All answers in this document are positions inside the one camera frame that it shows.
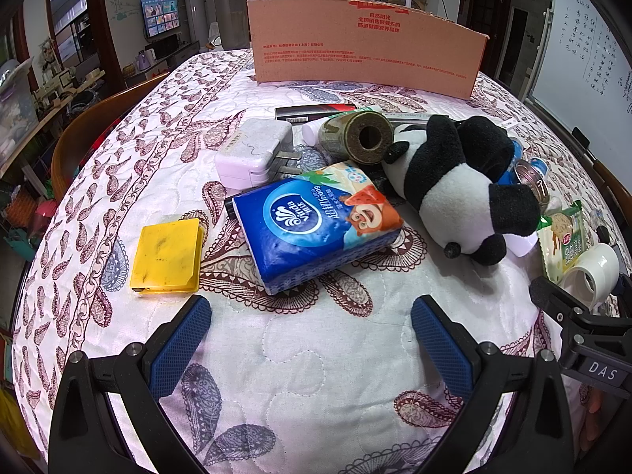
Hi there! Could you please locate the wooden chair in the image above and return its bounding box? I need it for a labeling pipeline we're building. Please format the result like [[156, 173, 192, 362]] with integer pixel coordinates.
[[52, 71, 171, 203], [590, 160, 632, 218]]

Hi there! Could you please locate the panda plush toy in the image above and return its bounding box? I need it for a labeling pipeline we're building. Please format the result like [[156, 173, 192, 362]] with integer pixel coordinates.
[[382, 115, 541, 265]]

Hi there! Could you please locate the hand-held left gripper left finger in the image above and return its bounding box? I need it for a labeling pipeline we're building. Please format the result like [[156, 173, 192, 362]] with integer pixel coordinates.
[[48, 295, 213, 474]]

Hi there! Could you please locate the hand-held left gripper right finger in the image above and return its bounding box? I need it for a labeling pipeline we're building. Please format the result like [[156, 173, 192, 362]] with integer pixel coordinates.
[[410, 295, 579, 474]]

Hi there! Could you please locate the paisley quilted tablecloth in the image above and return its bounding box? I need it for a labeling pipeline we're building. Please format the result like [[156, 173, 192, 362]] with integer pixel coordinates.
[[12, 47, 632, 474]]

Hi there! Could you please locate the white standing air conditioner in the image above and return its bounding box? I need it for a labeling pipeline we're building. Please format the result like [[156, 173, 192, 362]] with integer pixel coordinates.
[[182, 0, 205, 45]]

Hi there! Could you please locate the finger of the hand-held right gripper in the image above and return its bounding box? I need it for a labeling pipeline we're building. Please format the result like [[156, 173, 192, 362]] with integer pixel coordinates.
[[530, 275, 594, 327]]

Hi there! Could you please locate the grey shaker bottle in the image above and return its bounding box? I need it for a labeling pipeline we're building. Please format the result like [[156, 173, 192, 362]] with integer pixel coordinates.
[[211, 0, 250, 51]]

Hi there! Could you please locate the green snack packet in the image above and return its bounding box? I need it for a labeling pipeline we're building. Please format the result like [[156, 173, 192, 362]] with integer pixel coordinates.
[[536, 200, 586, 284]]

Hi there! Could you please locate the wall television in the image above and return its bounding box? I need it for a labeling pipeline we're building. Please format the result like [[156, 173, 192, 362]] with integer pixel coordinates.
[[141, 0, 179, 39]]

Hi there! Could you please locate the whiteboard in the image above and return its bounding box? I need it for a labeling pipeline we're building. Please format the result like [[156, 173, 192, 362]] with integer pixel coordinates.
[[526, 0, 632, 132]]

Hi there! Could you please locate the clear plastic storage bin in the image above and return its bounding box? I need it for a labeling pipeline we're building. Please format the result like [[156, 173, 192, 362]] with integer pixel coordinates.
[[0, 66, 40, 151]]

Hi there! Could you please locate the white power adapter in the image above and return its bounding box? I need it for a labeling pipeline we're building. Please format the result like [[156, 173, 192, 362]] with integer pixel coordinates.
[[214, 118, 303, 191]]

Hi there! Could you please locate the white tape roll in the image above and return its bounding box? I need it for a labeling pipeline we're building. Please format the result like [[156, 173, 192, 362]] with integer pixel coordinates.
[[560, 243, 620, 307]]

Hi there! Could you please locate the brown cardboard box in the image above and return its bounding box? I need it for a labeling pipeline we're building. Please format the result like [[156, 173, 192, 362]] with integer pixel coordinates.
[[247, 0, 491, 100]]

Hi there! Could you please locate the blue tissue pack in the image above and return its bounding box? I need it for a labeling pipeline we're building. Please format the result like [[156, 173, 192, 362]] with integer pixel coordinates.
[[232, 162, 403, 294]]

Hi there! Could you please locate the yellow plastic case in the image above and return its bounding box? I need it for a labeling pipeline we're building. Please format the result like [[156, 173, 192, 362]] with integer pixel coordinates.
[[129, 218, 204, 297]]

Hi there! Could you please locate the dark tape roll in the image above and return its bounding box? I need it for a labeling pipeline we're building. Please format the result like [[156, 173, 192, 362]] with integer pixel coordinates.
[[317, 111, 394, 165]]

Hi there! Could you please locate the black red marker pen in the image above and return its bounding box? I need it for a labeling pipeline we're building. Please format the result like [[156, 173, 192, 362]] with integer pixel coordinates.
[[275, 103, 357, 122]]

